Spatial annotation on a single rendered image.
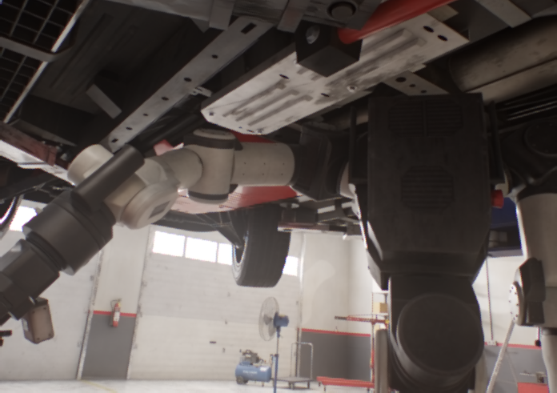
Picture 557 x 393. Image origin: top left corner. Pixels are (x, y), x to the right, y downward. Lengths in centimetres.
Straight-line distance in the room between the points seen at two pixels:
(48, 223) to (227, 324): 1113
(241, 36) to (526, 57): 79
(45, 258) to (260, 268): 240
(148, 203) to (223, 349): 1106
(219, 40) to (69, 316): 932
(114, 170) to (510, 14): 85
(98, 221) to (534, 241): 74
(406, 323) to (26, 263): 50
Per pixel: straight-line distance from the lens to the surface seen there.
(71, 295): 1030
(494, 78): 161
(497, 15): 117
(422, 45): 116
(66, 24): 128
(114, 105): 181
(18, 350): 1015
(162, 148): 191
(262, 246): 290
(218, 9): 81
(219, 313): 1161
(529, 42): 154
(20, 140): 173
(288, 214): 247
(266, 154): 98
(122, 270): 1055
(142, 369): 1087
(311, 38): 98
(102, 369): 1051
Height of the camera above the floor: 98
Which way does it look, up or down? 18 degrees up
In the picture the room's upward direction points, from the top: 4 degrees clockwise
